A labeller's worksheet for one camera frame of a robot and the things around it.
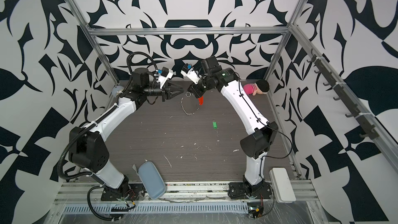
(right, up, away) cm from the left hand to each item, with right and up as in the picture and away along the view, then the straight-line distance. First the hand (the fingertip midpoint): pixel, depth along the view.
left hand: (183, 85), depth 74 cm
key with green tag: (+17, -22, +23) cm, 36 cm away
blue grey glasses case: (-16, -45, +2) cm, 48 cm away
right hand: (+3, -1, +1) cm, 3 cm away
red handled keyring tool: (+2, -4, +2) cm, 5 cm away
